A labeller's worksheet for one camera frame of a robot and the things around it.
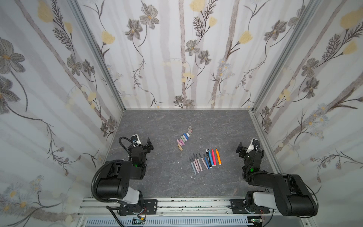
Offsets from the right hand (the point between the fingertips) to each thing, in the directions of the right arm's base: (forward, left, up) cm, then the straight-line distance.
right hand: (250, 143), depth 88 cm
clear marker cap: (+14, +37, -11) cm, 41 cm away
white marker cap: (+12, +39, -12) cm, 43 cm away
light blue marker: (-7, +24, -9) cm, 26 cm away
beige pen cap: (+1, +45, -12) cm, 46 cm away
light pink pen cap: (+8, +41, -11) cm, 43 cm away
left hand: (+2, +69, -2) cm, 69 cm away
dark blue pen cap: (+11, +40, -12) cm, 43 cm away
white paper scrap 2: (-10, +45, -11) cm, 47 cm away
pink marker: (-6, +22, -9) cm, 25 cm away
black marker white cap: (-12, +24, -9) cm, 29 cm away
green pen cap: (+8, +43, -11) cm, 45 cm away
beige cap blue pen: (-11, +36, -10) cm, 39 cm away
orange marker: (-5, +18, -10) cm, 22 cm away
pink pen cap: (+5, +46, -11) cm, 47 cm away
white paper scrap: (-10, +48, -11) cm, 50 cm away
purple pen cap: (+5, +43, -11) cm, 45 cm away
